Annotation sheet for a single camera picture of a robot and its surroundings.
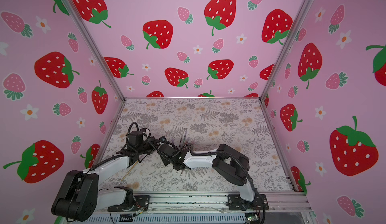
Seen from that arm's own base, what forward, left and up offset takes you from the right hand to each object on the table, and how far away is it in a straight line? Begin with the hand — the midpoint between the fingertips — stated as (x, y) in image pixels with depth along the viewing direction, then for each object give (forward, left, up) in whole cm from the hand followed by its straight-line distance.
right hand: (161, 156), depth 85 cm
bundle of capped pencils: (+13, -11, -5) cm, 17 cm away
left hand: (+9, 0, +2) cm, 9 cm away
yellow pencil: (-9, +18, -5) cm, 21 cm away
